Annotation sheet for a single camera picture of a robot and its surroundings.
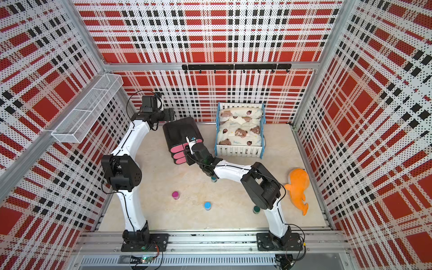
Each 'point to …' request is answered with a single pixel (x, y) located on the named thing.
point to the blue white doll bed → (251, 151)
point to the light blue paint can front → (207, 206)
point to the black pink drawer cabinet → (176, 133)
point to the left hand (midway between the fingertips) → (169, 111)
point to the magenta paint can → (175, 195)
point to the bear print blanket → (241, 126)
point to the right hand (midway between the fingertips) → (189, 149)
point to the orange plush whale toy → (298, 180)
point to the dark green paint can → (256, 210)
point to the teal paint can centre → (214, 179)
